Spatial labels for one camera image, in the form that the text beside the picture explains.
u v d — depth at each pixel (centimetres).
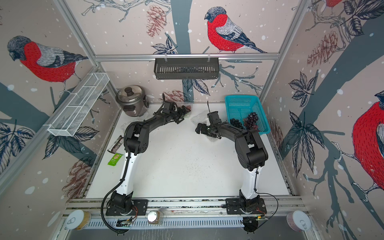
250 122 100
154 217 63
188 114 107
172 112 93
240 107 118
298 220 66
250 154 52
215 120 80
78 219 66
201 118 112
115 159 90
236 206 73
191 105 115
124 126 107
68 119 72
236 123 104
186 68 107
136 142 65
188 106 114
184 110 101
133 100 100
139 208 73
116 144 96
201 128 90
